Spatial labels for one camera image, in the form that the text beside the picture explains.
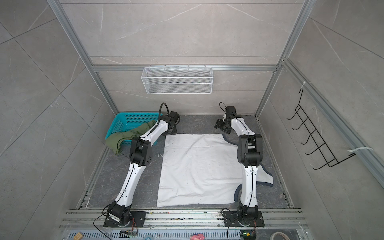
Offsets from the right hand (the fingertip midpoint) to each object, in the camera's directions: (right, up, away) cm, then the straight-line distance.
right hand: (218, 126), depth 106 cm
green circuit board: (+8, -52, -36) cm, 64 cm away
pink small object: (-15, -50, -40) cm, 66 cm away
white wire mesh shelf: (-29, +31, -6) cm, 43 cm away
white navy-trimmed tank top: (-13, -27, -16) cm, 33 cm away
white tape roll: (+19, -52, -37) cm, 67 cm away
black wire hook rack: (+37, -14, -48) cm, 62 cm away
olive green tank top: (-59, -5, -7) cm, 59 cm away
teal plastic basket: (-71, +4, +4) cm, 71 cm away
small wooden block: (-72, -52, -37) cm, 96 cm away
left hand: (-35, -2, +3) cm, 36 cm away
